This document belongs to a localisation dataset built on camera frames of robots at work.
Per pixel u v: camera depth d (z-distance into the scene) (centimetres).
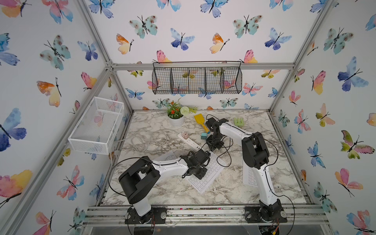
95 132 86
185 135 99
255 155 59
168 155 95
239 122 114
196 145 98
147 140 101
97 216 76
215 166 91
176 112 99
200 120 114
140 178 48
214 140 85
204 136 106
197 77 98
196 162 69
